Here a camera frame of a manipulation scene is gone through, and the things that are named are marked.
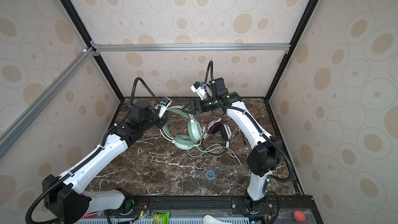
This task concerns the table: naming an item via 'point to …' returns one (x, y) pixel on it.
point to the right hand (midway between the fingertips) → (188, 109)
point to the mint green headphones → (183, 141)
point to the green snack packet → (161, 219)
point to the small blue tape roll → (210, 175)
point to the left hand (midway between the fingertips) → (170, 108)
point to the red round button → (299, 216)
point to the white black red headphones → (215, 127)
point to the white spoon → (210, 219)
